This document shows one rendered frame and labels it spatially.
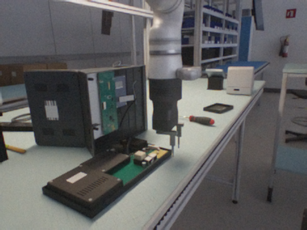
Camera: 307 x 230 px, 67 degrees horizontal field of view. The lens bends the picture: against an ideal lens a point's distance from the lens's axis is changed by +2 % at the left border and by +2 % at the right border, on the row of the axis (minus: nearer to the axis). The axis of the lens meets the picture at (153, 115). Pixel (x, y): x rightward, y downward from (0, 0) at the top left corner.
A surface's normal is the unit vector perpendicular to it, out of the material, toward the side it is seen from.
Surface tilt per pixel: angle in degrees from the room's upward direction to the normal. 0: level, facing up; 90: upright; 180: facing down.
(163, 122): 90
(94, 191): 0
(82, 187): 0
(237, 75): 90
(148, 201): 0
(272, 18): 90
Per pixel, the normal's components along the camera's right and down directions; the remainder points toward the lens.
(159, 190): -0.03, -0.96
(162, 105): -0.35, 0.45
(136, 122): 0.59, 0.21
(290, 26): -0.50, 0.25
